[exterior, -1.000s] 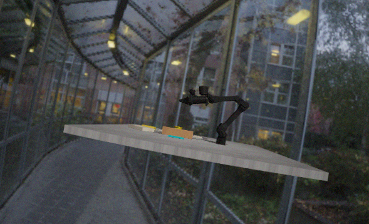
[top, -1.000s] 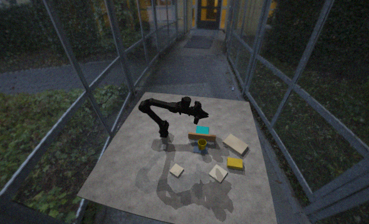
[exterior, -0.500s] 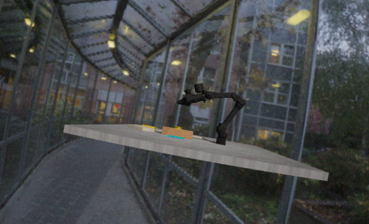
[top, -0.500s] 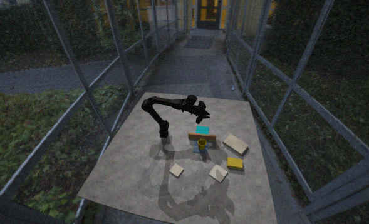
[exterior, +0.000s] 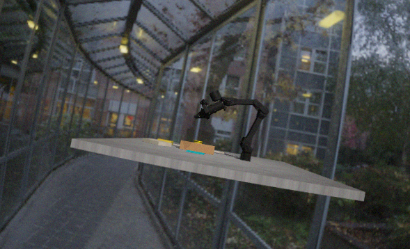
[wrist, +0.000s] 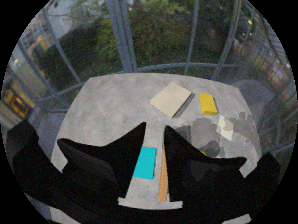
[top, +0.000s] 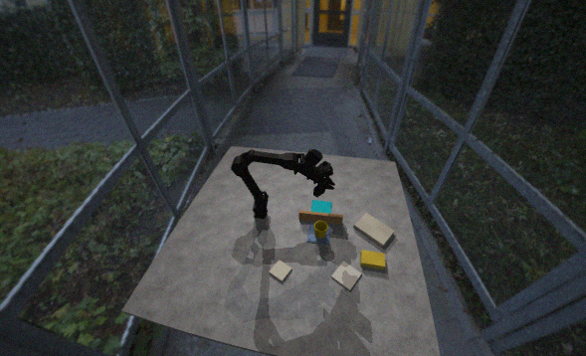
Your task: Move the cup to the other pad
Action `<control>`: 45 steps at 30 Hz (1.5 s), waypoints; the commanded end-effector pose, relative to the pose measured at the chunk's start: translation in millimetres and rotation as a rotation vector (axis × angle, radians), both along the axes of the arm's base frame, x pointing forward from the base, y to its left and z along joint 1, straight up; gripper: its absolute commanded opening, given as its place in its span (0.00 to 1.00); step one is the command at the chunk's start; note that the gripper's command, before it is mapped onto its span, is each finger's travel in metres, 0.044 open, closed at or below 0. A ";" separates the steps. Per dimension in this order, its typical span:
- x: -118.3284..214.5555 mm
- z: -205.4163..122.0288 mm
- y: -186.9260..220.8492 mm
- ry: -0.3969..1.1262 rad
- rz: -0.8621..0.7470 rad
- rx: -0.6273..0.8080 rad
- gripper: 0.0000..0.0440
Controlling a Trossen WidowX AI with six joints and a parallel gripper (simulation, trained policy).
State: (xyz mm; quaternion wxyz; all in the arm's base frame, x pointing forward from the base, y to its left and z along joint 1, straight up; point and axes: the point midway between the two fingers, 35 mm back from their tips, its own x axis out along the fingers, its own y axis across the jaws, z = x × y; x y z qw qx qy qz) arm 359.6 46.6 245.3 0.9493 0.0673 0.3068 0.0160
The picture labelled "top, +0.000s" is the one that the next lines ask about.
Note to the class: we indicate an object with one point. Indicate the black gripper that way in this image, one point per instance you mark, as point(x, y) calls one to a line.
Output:
point(321, 185)

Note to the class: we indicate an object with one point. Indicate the brown wooden board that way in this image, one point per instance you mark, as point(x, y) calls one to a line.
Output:
point(316, 217)

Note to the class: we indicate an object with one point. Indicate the yellow rectangular block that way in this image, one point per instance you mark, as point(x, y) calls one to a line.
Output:
point(372, 259)

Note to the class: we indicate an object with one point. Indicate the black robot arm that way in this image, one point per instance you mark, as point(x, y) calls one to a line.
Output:
point(286, 160)

